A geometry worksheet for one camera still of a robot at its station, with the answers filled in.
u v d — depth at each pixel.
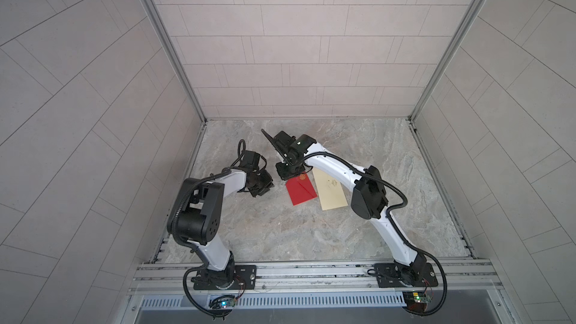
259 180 0.82
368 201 0.55
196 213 0.46
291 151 0.66
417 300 0.68
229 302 0.64
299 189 0.92
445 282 0.67
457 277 0.72
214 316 0.64
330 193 0.91
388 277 0.70
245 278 0.71
